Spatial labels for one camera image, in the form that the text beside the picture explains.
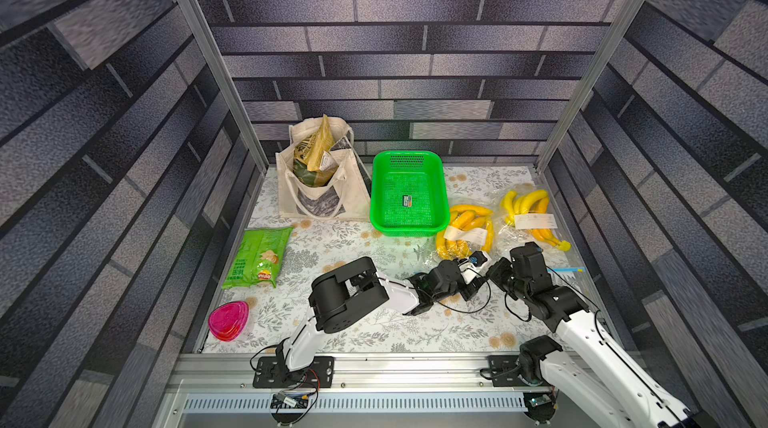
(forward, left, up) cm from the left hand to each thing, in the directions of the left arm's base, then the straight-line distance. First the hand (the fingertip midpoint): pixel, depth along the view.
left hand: (488, 269), depth 81 cm
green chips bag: (+5, +68, -4) cm, 68 cm away
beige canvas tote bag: (+21, +42, +5) cm, 47 cm away
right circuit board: (-29, -10, -13) cm, 33 cm away
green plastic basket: (+35, +21, -9) cm, 42 cm away
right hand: (+2, 0, 0) cm, 2 cm away
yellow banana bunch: (+17, +1, -5) cm, 18 cm away
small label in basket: (+32, +21, -10) cm, 39 cm away
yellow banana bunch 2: (+26, -21, -3) cm, 34 cm away
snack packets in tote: (+29, +51, +13) cm, 60 cm away
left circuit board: (-31, +52, -13) cm, 62 cm away
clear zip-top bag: (+21, -19, -4) cm, 29 cm away
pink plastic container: (-14, +68, 0) cm, 69 cm away
